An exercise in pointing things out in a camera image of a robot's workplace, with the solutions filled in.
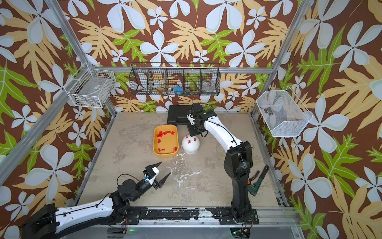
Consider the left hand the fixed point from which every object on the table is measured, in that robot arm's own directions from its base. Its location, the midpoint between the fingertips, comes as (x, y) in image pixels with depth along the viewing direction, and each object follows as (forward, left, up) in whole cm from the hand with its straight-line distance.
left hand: (165, 165), depth 75 cm
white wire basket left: (+40, +45, +17) cm, 62 cm away
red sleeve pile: (+30, +9, -15) cm, 35 cm away
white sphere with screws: (+17, -13, -7) cm, 23 cm away
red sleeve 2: (+19, -16, -5) cm, 26 cm away
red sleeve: (+18, -12, -5) cm, 22 cm away
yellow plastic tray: (+24, +4, -15) cm, 29 cm away
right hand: (+23, -14, -2) cm, 27 cm away
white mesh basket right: (+27, -67, +10) cm, 73 cm away
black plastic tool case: (+48, -2, -13) cm, 50 cm away
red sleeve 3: (+21, -11, -5) cm, 24 cm away
